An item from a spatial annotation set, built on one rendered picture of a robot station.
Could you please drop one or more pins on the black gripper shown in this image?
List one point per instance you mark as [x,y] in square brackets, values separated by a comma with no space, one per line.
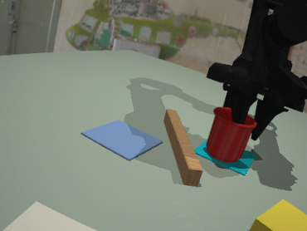
[242,86]

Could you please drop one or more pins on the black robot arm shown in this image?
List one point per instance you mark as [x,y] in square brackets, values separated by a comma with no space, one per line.
[285,27]

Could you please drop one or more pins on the red plastic cup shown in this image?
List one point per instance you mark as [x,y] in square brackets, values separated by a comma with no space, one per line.
[228,140]

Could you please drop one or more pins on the yellow flat block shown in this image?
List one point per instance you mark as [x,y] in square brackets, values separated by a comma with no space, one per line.
[281,217]

